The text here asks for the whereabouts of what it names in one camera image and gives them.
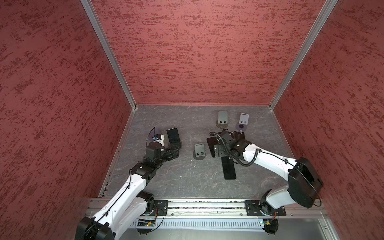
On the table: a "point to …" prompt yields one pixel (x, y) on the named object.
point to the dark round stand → (199, 153)
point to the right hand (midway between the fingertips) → (222, 152)
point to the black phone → (173, 137)
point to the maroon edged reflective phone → (228, 168)
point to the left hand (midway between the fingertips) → (173, 151)
